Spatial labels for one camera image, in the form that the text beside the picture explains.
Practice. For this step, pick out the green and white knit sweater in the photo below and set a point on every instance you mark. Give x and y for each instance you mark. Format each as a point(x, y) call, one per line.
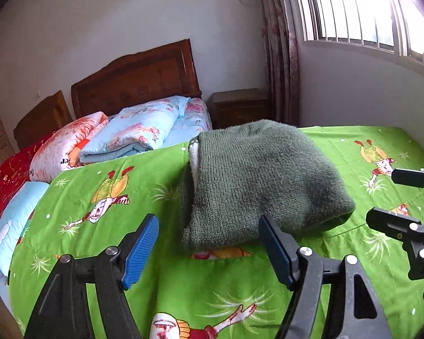
point(236, 175)

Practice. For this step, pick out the small wooden headboard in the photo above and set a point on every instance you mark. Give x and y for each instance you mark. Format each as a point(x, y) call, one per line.
point(48, 116)

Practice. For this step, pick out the large wooden headboard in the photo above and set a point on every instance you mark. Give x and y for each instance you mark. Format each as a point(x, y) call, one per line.
point(139, 78)

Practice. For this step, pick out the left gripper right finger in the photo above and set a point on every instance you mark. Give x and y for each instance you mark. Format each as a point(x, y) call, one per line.
point(354, 310)

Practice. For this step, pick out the pink floral folded quilt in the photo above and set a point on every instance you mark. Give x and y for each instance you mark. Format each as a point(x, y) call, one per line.
point(61, 151)

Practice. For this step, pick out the dark wooden nightstand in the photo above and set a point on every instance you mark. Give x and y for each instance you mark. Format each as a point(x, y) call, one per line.
point(237, 107)

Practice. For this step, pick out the green cartoon bed sheet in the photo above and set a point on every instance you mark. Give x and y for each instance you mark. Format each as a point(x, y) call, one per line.
point(86, 209)

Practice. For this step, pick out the pink floral curtain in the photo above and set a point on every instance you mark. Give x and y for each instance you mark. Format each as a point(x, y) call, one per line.
point(281, 54)

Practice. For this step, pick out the light blue blanket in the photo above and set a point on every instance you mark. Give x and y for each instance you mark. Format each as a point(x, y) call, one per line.
point(14, 219)

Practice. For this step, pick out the blue floral folded quilt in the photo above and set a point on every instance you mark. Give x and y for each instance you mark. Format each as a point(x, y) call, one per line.
point(149, 126)

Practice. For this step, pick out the barred window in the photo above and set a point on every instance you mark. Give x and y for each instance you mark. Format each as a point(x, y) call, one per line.
point(394, 26)

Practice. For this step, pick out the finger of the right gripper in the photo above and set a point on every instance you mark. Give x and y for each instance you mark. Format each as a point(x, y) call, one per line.
point(408, 230)
point(408, 177)

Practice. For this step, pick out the red bed sheet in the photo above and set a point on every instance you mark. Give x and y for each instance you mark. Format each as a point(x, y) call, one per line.
point(14, 172)

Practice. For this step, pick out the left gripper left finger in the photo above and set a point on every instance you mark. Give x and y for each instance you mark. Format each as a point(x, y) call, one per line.
point(61, 310)

